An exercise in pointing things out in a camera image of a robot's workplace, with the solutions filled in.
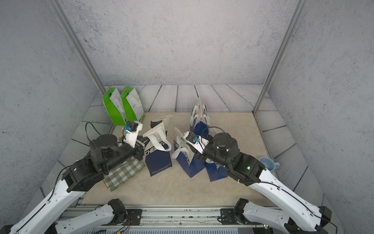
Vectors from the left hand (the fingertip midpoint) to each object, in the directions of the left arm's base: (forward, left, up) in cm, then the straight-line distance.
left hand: (152, 137), depth 60 cm
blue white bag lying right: (-4, -29, -25) cm, 38 cm away
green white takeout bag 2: (+40, +23, -16) cm, 49 cm away
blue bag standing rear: (+25, -22, -18) cm, 38 cm away
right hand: (-1, -16, -1) cm, 16 cm away
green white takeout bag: (+39, +34, -14) cm, 54 cm away
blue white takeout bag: (+3, -13, -20) cm, 24 cm away
